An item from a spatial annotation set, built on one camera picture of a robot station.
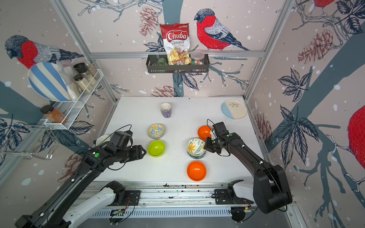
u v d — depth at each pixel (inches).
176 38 31.3
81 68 31.0
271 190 15.9
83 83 30.2
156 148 35.1
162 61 36.4
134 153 25.0
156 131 39.4
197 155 33.0
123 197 27.3
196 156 32.5
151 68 34.8
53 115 24.2
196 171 31.9
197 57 32.2
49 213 15.1
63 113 25.8
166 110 39.8
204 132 38.0
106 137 21.7
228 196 28.6
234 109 44.9
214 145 28.1
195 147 34.5
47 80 26.3
